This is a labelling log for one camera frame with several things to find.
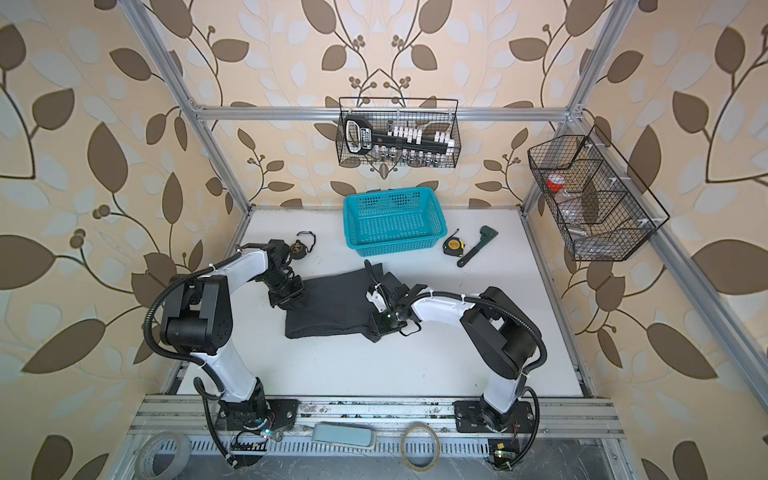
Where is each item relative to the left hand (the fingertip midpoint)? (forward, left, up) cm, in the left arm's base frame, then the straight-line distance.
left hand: (305, 301), depth 91 cm
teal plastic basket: (+40, -26, -5) cm, 47 cm away
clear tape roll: (-40, +28, -1) cm, 48 cm away
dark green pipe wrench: (+31, -61, -3) cm, 69 cm away
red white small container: (+23, -71, +30) cm, 80 cm away
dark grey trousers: (-1, -10, +1) cm, 10 cm away
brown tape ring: (-35, -31, -4) cm, 47 cm away
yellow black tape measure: (+23, -48, 0) cm, 53 cm away
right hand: (-8, -22, -2) cm, 23 cm away
